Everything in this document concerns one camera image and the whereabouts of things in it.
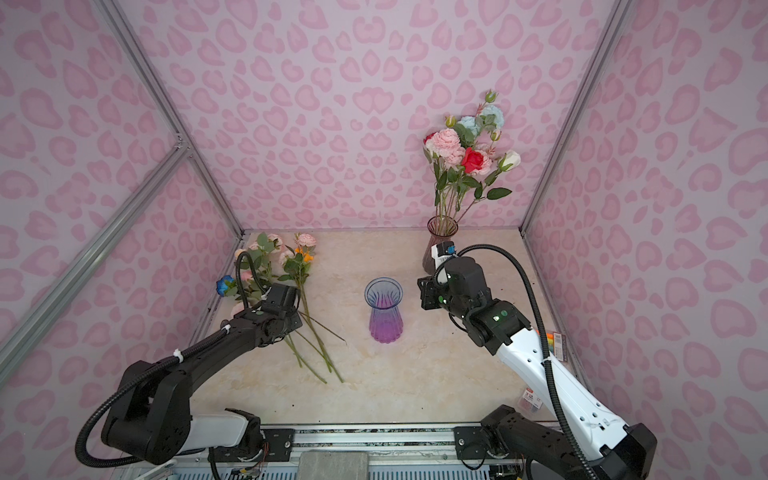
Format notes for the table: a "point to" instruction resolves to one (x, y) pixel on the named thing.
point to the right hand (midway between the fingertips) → (420, 279)
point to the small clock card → (530, 396)
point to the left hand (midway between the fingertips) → (291, 314)
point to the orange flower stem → (304, 257)
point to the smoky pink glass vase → (440, 228)
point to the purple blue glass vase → (384, 296)
